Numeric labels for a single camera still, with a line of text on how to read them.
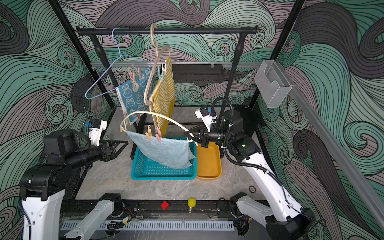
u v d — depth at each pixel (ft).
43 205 1.10
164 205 2.40
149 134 2.09
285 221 1.18
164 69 2.25
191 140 1.92
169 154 2.39
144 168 2.86
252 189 2.61
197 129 1.86
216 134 1.73
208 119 1.74
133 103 2.43
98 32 1.72
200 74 3.12
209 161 2.95
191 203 2.39
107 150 1.56
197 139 1.82
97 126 1.61
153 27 1.66
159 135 2.07
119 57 3.02
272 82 2.58
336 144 1.73
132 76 2.20
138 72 2.30
